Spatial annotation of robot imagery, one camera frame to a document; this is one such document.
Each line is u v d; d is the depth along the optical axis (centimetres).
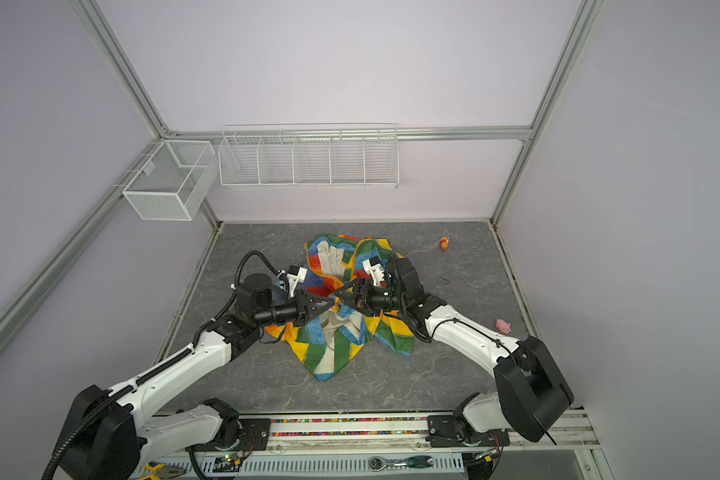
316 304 73
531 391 42
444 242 112
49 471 35
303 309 67
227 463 72
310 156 100
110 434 39
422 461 69
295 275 74
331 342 89
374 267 75
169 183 96
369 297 69
